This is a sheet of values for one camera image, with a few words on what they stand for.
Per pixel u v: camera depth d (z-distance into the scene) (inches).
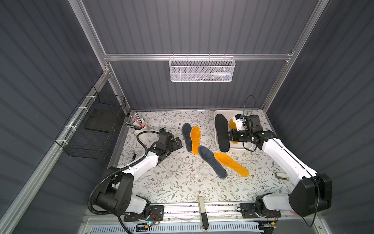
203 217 27.3
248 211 28.9
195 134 41.4
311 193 15.9
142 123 38.9
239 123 29.5
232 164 35.4
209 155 36.9
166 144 27.2
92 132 28.8
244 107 50.0
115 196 16.8
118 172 17.4
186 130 42.2
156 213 28.6
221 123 33.9
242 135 27.3
